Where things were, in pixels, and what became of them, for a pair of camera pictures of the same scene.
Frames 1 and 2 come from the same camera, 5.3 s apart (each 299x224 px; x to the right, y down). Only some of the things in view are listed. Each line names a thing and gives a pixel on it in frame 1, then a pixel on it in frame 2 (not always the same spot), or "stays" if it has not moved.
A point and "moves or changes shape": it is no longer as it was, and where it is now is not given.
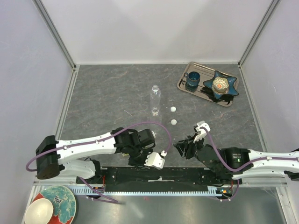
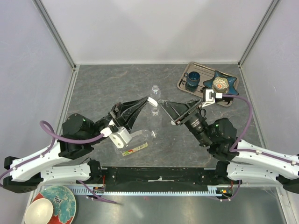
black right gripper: (181, 145) -> (176, 109)
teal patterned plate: (63, 202) stays
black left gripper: (132, 162) -> (128, 117)
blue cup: (193, 78) stays
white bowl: (39, 211) stays
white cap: (174, 122) moves or changes shape
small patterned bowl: (220, 86) stays
